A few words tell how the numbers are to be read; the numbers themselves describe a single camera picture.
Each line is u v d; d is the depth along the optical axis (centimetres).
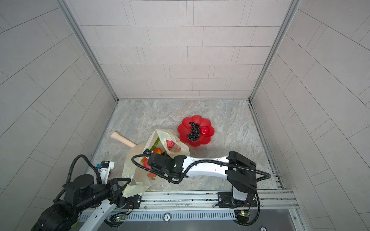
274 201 71
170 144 68
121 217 64
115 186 53
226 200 71
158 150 86
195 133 91
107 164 57
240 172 42
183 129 96
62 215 43
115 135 91
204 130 93
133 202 70
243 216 68
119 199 62
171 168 54
